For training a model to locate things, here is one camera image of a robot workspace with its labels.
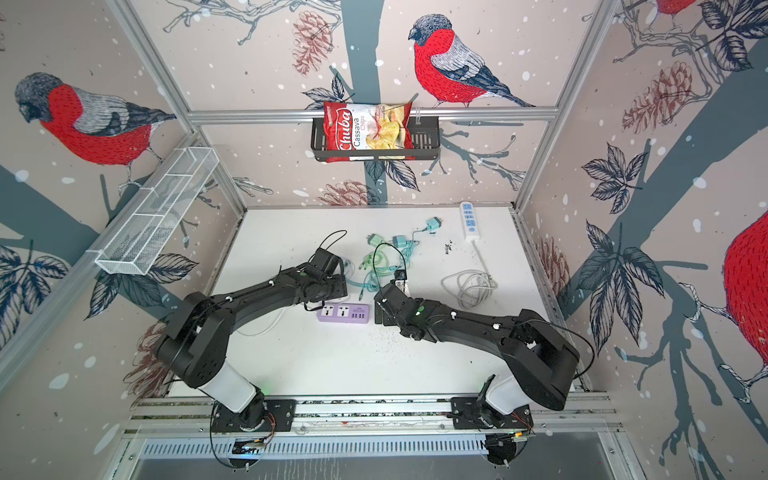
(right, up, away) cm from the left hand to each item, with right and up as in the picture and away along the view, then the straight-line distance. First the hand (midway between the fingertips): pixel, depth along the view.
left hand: (339, 288), depth 91 cm
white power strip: (+46, +20, +20) cm, 54 cm away
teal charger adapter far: (+33, +21, +23) cm, 45 cm away
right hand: (+15, -6, -5) cm, 17 cm away
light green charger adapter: (+10, +15, +19) cm, 26 cm away
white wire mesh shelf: (-46, +23, -13) cm, 53 cm away
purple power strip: (+2, -7, -2) cm, 8 cm away
